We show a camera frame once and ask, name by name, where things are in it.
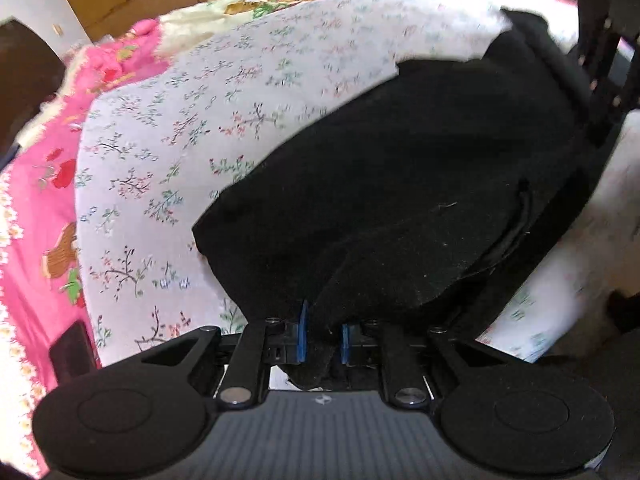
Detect black pants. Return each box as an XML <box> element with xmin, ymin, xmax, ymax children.
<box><xmin>193</xmin><ymin>11</ymin><xmax>620</xmax><ymax>389</ymax></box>

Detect black phone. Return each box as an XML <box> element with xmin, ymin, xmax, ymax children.
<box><xmin>49</xmin><ymin>321</ymin><xmax>100</xmax><ymax>385</ymax></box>

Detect floral bed quilt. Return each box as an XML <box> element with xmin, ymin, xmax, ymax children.
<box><xmin>0</xmin><ymin>0</ymin><xmax>640</xmax><ymax>476</ymax></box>

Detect wall switch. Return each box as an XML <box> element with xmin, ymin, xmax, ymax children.
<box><xmin>52</xmin><ymin>24</ymin><xmax>64</xmax><ymax>37</ymax></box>

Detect dark wooden headboard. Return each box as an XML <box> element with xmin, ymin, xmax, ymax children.
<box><xmin>0</xmin><ymin>18</ymin><xmax>66</xmax><ymax>167</ymax></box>

